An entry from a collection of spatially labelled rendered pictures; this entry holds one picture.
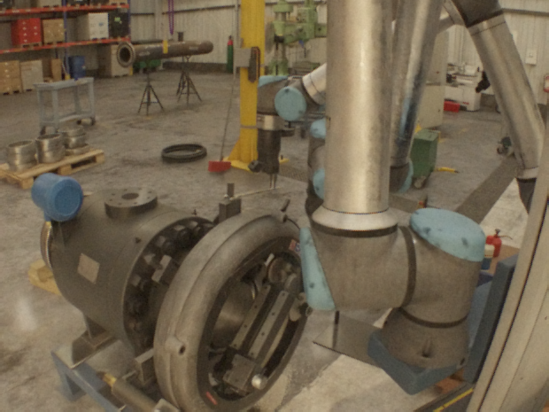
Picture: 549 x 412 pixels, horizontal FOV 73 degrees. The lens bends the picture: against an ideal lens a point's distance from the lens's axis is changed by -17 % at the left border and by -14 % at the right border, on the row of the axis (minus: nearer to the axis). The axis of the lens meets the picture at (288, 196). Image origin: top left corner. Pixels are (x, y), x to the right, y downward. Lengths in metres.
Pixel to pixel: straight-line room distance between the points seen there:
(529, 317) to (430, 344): 0.19
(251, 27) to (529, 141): 3.92
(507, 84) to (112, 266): 1.34
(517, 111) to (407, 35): 0.49
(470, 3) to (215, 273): 0.93
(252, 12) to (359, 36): 4.16
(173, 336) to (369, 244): 0.65
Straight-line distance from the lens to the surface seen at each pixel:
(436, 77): 7.57
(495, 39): 1.21
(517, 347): 0.86
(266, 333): 1.45
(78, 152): 5.57
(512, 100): 1.22
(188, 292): 1.15
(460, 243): 0.74
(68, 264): 1.73
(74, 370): 1.93
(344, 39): 0.69
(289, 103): 1.14
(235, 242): 1.21
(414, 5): 0.83
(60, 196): 1.62
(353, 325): 2.44
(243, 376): 1.36
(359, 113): 0.68
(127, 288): 1.45
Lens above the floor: 1.51
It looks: 21 degrees down
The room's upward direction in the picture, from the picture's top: 1 degrees clockwise
